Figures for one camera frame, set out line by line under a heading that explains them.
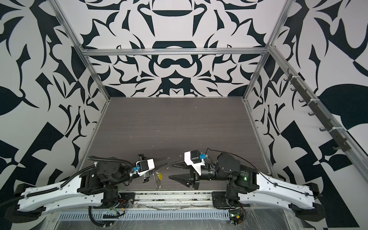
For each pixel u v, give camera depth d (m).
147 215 0.65
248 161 0.51
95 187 0.47
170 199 0.76
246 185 0.45
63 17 0.77
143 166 0.45
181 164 0.51
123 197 0.75
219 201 0.74
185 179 0.46
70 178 0.84
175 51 0.91
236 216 0.71
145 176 0.51
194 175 0.46
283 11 0.75
